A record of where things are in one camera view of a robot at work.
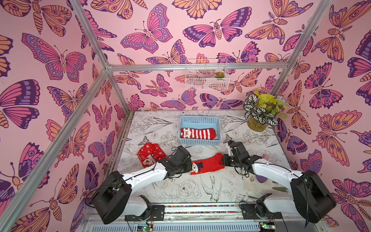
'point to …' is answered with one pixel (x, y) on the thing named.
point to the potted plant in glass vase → (261, 110)
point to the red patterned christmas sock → (153, 149)
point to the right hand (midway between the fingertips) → (222, 158)
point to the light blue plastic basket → (199, 122)
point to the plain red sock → (207, 164)
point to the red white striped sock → (209, 134)
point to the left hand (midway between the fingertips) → (193, 165)
